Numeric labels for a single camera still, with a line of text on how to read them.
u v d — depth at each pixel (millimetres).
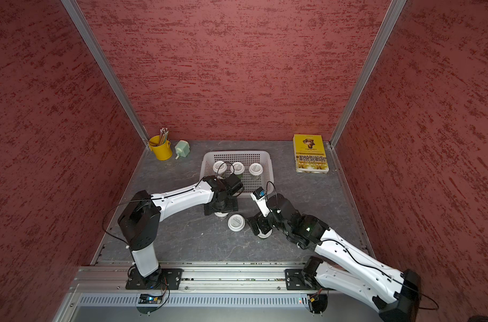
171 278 746
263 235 774
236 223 825
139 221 488
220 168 1008
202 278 761
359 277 442
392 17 726
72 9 706
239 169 990
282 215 531
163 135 1031
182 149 1097
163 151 1095
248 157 1262
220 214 815
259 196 630
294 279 741
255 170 979
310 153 1113
